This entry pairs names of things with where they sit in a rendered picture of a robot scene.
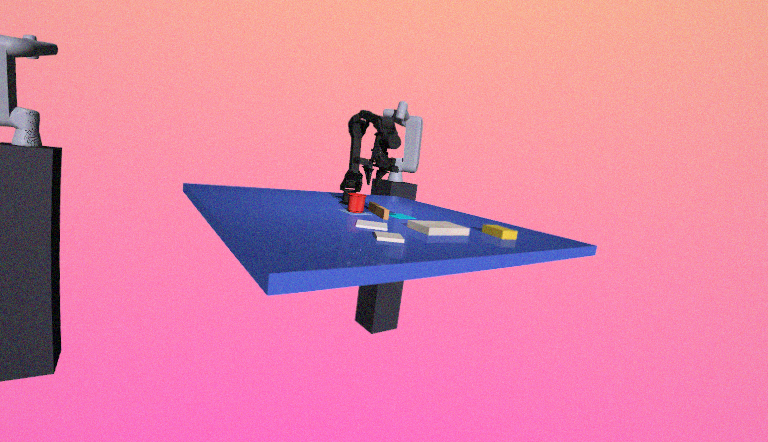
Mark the tan flat bar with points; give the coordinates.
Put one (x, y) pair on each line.
(379, 210)

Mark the yellow rectangular block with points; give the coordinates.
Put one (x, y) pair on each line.
(499, 232)

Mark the red cup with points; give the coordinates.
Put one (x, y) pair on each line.
(356, 202)

